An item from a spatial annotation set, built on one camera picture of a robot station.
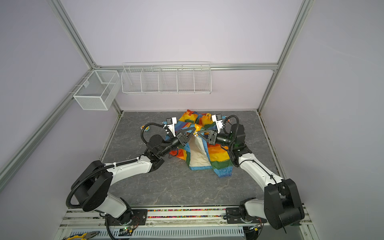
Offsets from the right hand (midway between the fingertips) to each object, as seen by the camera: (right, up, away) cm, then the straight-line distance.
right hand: (197, 134), depth 72 cm
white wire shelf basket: (-21, +36, +27) cm, 50 cm away
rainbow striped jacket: (0, -14, +22) cm, 26 cm away
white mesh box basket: (-67, +28, +27) cm, 77 cm away
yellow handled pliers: (-53, -47, -4) cm, 71 cm away
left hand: (0, +2, -1) cm, 2 cm away
